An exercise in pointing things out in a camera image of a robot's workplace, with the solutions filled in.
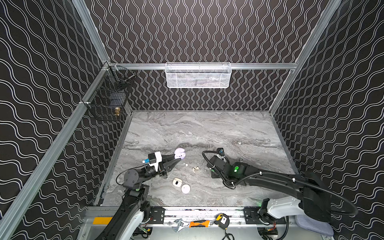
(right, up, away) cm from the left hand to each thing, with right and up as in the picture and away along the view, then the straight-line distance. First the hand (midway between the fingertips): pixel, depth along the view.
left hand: (181, 158), depth 63 cm
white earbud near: (+1, -10, +29) cm, 31 cm away
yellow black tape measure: (+19, -31, +8) cm, 37 cm away
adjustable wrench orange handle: (0, -34, +9) cm, 35 cm away
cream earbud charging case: (-4, -18, +21) cm, 28 cm away
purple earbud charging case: (-1, +2, +1) cm, 2 cm away
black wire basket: (-47, +31, +29) cm, 63 cm away
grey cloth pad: (+58, -31, +7) cm, 67 cm away
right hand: (+17, -10, +19) cm, 28 cm away
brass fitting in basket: (-37, +22, +20) cm, 47 cm away
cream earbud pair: (+8, -12, +27) cm, 31 cm away
